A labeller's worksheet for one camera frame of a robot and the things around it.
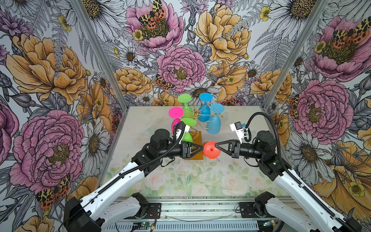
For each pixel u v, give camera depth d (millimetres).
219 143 639
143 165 472
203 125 867
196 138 907
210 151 640
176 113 721
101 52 879
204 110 849
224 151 635
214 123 807
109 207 526
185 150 583
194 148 679
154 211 742
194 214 745
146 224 705
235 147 576
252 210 731
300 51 872
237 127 607
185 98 813
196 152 613
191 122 690
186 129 623
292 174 483
